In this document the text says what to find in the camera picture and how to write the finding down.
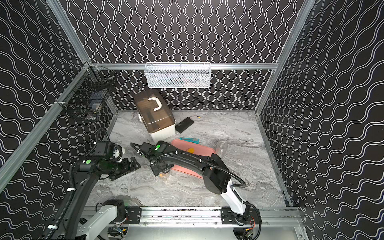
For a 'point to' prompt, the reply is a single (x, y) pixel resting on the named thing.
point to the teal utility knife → (192, 140)
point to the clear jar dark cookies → (163, 176)
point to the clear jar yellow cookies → (221, 148)
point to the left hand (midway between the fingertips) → (131, 167)
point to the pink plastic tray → (198, 148)
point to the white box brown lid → (155, 114)
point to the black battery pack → (183, 125)
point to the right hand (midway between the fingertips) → (161, 168)
